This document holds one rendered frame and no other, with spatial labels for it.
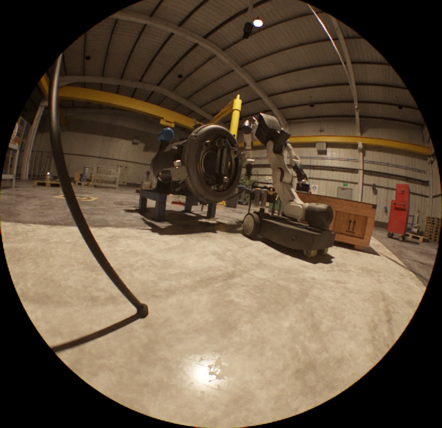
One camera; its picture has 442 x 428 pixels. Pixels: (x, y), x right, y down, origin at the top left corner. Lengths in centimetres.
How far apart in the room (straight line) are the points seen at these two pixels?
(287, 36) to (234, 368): 946
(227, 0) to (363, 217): 861
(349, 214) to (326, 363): 147
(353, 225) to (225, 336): 155
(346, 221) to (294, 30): 856
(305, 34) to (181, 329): 945
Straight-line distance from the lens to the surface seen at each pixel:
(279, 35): 932
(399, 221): 420
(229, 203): 415
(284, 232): 104
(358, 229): 174
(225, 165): 144
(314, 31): 922
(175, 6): 895
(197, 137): 126
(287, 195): 128
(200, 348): 36
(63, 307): 48
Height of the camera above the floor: 31
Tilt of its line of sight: 5 degrees down
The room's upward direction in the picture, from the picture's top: 8 degrees clockwise
